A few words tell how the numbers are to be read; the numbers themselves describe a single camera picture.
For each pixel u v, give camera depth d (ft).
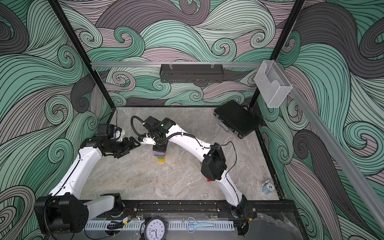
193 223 2.28
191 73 3.20
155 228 2.16
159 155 2.78
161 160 2.94
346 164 1.59
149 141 2.30
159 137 1.91
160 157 2.93
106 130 2.07
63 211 1.25
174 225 2.29
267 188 2.45
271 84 2.54
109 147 1.97
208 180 2.69
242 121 3.51
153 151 2.35
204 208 2.44
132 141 2.39
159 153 2.74
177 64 3.06
